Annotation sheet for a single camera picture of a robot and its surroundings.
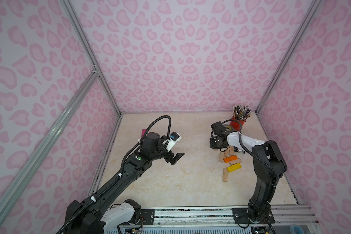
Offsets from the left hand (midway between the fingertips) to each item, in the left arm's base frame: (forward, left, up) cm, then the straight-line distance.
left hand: (181, 147), depth 75 cm
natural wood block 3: (+8, -30, -20) cm, 37 cm away
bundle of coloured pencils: (+30, -41, -5) cm, 51 cm away
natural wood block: (+2, -35, -19) cm, 40 cm away
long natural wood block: (-7, -26, -20) cm, 33 cm away
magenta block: (+27, +28, -23) cm, 45 cm away
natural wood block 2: (+6, -26, -21) cm, 34 cm away
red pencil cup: (+34, -42, -23) cm, 59 cm away
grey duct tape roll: (+30, -36, -21) cm, 51 cm away
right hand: (+14, -21, -19) cm, 32 cm away
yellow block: (-2, -32, -20) cm, 38 cm away
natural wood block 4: (+2, -28, -7) cm, 29 cm away
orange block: (+3, -30, -20) cm, 36 cm away
